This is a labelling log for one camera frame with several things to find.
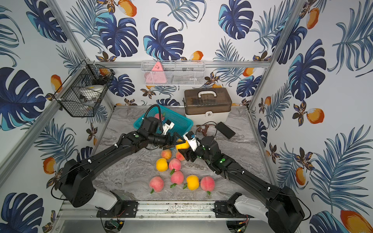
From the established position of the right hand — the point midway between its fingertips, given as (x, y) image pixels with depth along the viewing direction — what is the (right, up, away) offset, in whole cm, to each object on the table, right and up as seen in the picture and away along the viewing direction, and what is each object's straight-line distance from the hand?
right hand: (184, 143), depth 77 cm
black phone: (+29, +6, +29) cm, 42 cm away
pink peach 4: (-4, -19, +3) cm, 19 cm away
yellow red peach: (+1, 0, -4) cm, 4 cm away
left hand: (-1, +2, -3) cm, 4 cm away
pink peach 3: (-14, -21, -1) cm, 25 cm away
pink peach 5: (+13, -21, 0) cm, 25 cm away
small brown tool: (+13, +7, +28) cm, 32 cm away
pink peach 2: (-6, -13, +7) cm, 15 cm away
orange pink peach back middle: (-3, -9, +9) cm, 13 cm away
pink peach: (-13, +14, -4) cm, 20 cm away
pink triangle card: (-18, +40, +13) cm, 46 cm away
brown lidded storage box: (+15, +22, +17) cm, 32 cm away
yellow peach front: (+5, -21, +1) cm, 22 cm away
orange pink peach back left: (-11, -8, +11) cm, 17 cm away
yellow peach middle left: (-13, -13, +8) cm, 21 cm away
